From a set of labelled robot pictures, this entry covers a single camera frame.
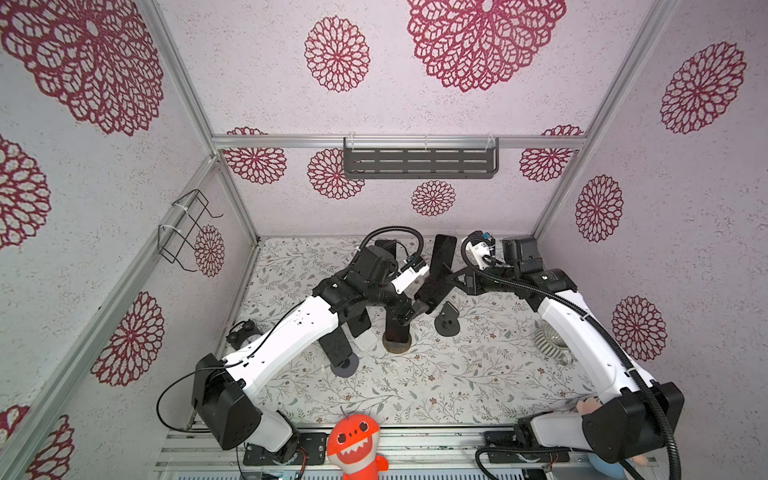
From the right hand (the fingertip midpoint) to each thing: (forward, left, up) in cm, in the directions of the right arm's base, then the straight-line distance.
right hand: (452, 273), depth 76 cm
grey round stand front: (-15, +28, -26) cm, 41 cm away
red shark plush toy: (-36, +23, -18) cm, 47 cm away
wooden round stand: (-8, +14, -25) cm, 30 cm away
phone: (+2, +4, -10) cm, 11 cm away
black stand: (-2, -2, -23) cm, 23 cm away
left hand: (-6, +10, -3) cm, 12 cm away
